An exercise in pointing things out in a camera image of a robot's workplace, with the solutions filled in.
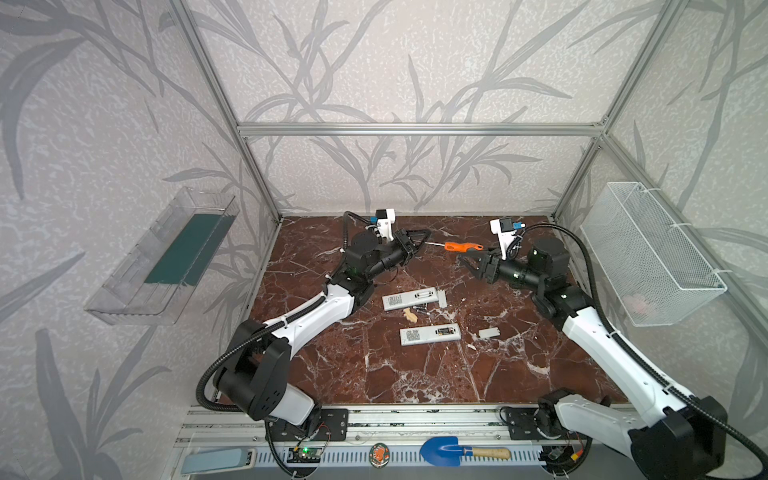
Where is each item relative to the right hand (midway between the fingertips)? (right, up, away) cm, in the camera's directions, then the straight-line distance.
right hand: (464, 246), depth 72 cm
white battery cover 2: (+11, -27, +18) cm, 34 cm away
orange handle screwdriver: (-2, 0, -3) cm, 3 cm away
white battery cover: (-2, -18, +24) cm, 30 cm away
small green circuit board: (-39, -51, 0) cm, 64 cm away
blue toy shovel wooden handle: (-5, -49, -2) cm, 49 cm away
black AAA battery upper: (-10, -20, +22) cm, 31 cm away
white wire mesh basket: (+37, -6, -11) cm, 39 cm away
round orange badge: (-21, -49, -3) cm, 53 cm away
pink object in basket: (+42, -15, +1) cm, 45 cm away
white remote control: (-13, -17, +22) cm, 31 cm away
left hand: (-7, +5, -1) cm, 8 cm away
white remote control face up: (-7, -27, +16) cm, 32 cm away
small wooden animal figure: (-13, -22, +22) cm, 34 cm away
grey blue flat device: (-57, -48, -6) cm, 74 cm away
